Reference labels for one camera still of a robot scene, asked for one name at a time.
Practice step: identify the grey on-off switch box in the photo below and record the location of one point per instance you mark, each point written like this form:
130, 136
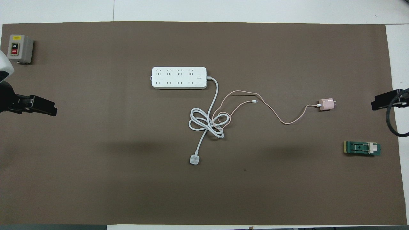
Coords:
24, 48

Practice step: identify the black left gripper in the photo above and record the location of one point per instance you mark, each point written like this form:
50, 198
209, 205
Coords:
6, 95

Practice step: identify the brown table mat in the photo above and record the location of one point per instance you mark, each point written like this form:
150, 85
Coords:
127, 175

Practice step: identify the green knife switch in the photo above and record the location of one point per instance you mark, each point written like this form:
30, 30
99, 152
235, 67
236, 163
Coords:
359, 148

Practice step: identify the pink charger adapter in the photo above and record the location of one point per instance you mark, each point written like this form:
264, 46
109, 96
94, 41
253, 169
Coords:
326, 104

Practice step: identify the white power strip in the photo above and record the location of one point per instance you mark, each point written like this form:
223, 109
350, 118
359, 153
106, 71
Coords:
179, 78

